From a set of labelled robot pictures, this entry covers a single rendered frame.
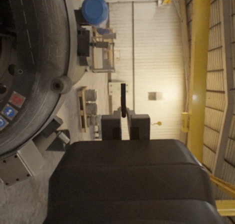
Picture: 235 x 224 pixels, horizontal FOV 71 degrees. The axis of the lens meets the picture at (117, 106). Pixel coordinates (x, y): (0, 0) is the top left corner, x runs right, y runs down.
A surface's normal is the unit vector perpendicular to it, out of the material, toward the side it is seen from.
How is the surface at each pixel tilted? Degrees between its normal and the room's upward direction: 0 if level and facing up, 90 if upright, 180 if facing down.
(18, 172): 90
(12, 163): 90
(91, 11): 90
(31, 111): 72
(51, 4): 53
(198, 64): 90
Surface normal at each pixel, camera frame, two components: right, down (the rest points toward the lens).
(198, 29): -0.01, 0.14
